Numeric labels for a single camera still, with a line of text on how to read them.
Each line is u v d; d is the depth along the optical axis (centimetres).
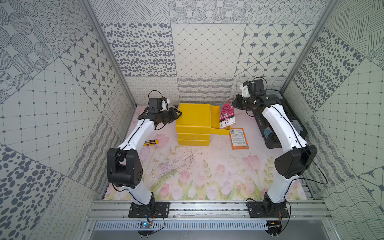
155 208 73
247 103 69
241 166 90
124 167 46
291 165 47
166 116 76
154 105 68
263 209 73
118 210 75
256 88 62
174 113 79
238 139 101
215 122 93
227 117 83
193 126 81
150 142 98
